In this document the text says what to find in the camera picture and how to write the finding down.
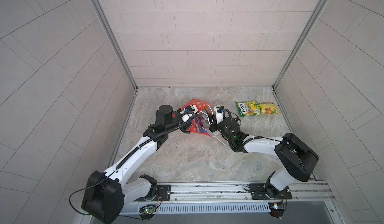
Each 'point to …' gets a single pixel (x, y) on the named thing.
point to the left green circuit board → (147, 212)
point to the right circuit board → (277, 209)
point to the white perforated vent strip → (203, 208)
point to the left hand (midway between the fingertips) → (199, 112)
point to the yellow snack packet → (268, 108)
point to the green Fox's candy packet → (248, 108)
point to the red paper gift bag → (205, 115)
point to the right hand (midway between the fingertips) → (206, 116)
